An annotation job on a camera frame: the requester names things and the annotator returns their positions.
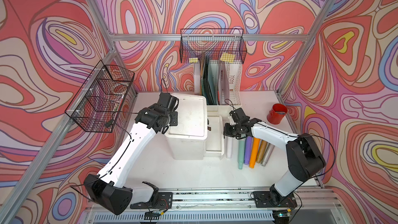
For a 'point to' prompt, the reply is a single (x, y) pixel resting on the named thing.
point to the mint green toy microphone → (241, 152)
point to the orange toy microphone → (255, 144)
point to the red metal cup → (277, 113)
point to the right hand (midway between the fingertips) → (224, 136)
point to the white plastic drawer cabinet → (188, 137)
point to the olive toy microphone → (262, 148)
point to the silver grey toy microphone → (268, 154)
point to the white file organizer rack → (221, 82)
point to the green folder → (210, 83)
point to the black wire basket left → (98, 103)
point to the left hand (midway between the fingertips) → (173, 117)
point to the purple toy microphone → (248, 150)
